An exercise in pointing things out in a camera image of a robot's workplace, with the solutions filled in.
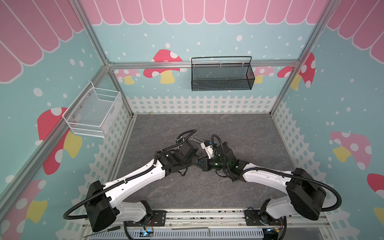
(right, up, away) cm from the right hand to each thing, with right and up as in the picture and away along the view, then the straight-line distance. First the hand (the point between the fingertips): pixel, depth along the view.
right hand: (192, 162), depth 76 cm
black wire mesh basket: (+12, +53, +20) cm, 58 cm away
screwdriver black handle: (-40, -31, -5) cm, 51 cm away
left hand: (+1, +1, +1) cm, 2 cm away
